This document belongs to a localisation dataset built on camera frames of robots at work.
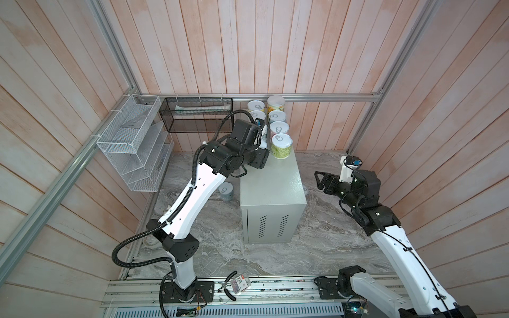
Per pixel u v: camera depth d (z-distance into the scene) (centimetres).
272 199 60
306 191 95
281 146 68
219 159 44
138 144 72
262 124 58
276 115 78
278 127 73
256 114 79
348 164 62
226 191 95
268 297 73
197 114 104
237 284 74
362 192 53
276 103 82
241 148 48
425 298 39
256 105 82
